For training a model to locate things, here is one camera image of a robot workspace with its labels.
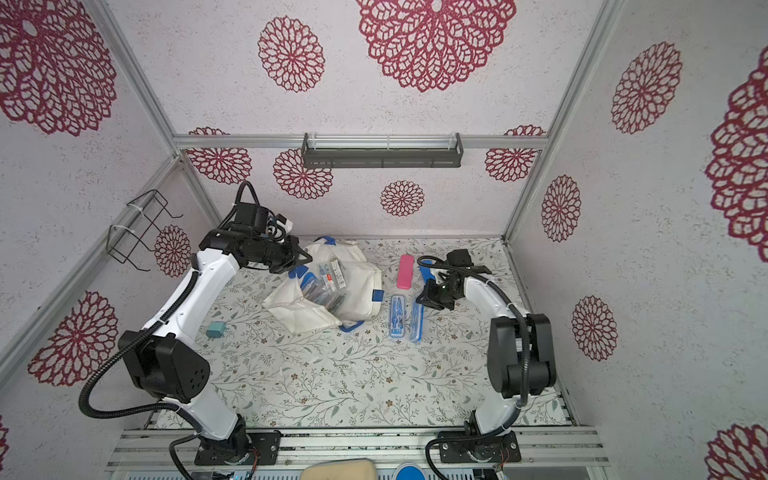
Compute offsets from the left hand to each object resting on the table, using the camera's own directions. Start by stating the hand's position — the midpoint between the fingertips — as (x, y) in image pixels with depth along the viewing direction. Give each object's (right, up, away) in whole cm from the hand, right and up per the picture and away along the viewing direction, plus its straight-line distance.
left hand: (312, 259), depth 80 cm
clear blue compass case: (+29, -17, +7) cm, 35 cm away
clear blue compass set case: (+24, -18, +17) cm, 34 cm away
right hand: (+30, -11, +10) cm, 34 cm away
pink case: (+27, -4, +30) cm, 41 cm away
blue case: (+35, -4, +29) cm, 45 cm away
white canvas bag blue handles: (+4, -9, +23) cm, 25 cm away
